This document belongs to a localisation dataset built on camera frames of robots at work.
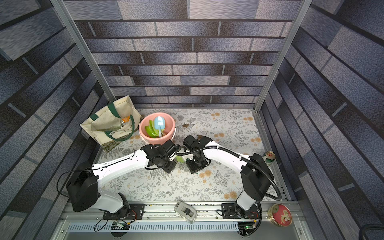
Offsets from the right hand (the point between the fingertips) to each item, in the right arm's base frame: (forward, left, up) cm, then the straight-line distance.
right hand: (192, 170), depth 80 cm
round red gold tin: (-19, -43, -5) cm, 48 cm away
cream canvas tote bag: (+34, +55, +1) cm, 65 cm away
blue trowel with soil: (+28, +22, +6) cm, 36 cm away
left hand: (+2, +11, +1) cm, 11 cm away
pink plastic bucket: (+28, +16, +1) cm, 32 cm away
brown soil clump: (+37, +7, -7) cm, 39 cm away
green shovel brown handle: (+24, +23, +3) cm, 34 cm away
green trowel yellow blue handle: (+24, +27, +5) cm, 37 cm away
